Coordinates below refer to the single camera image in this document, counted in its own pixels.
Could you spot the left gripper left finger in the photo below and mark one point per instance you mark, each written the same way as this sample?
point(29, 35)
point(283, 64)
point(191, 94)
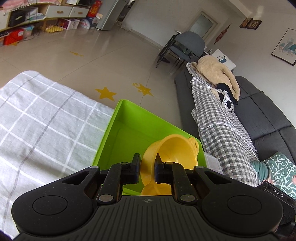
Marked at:
point(117, 176)

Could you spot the black and white garment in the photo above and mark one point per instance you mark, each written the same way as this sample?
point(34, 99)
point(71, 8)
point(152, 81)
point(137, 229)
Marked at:
point(227, 99)

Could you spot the yellow toy pot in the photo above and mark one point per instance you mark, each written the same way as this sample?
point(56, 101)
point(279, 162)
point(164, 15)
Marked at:
point(173, 148)

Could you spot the grey checked tablecloth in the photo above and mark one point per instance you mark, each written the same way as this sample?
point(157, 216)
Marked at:
point(48, 131)

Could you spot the beige quilted blanket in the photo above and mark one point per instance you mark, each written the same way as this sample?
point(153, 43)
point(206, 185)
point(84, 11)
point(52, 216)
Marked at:
point(216, 72)

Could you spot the dark grey sofa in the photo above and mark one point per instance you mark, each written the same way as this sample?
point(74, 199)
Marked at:
point(268, 127)

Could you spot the green plastic bin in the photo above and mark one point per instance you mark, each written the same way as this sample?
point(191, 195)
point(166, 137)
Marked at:
point(131, 130)

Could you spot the grey plaid blanket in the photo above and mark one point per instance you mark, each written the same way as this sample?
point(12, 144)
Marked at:
point(222, 134)

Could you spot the white deer pillow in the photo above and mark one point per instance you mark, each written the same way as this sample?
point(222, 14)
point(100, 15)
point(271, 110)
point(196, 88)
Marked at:
point(222, 58)

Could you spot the green patterned pillow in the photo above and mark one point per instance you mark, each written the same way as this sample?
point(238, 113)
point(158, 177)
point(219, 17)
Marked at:
point(279, 171)

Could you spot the red gift box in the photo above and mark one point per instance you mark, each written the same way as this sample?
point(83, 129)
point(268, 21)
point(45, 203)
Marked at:
point(94, 9)

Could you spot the wooden TV cabinet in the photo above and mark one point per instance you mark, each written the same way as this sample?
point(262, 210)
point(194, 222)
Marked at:
point(20, 19)

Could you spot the framed wall picture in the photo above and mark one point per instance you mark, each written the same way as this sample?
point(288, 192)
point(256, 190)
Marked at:
point(285, 49)

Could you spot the grey office chair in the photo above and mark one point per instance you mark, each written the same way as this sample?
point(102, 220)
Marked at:
point(184, 46)

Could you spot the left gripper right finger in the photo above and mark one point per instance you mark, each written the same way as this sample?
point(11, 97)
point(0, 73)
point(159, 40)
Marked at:
point(178, 178)

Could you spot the silver refrigerator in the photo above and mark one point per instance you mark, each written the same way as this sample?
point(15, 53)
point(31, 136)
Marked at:
point(110, 11)

